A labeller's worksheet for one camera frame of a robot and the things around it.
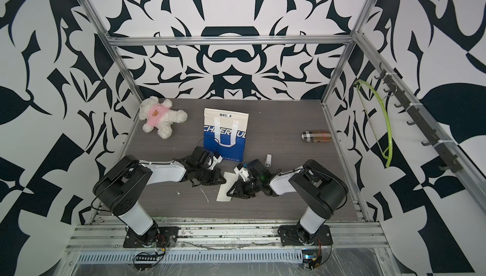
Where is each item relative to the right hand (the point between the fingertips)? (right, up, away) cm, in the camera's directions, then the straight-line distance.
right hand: (230, 193), depth 84 cm
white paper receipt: (0, +5, +6) cm, 8 cm away
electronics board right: (+30, -19, -13) cm, 38 cm away
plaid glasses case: (+45, +24, +18) cm, 54 cm away
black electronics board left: (-30, -20, -15) cm, 40 cm away
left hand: (-2, +5, +5) cm, 8 cm away
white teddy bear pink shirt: (-38, +34, +18) cm, 55 cm away
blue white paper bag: (-2, +26, +1) cm, 27 cm away
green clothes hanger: (+57, +33, -15) cm, 68 cm away
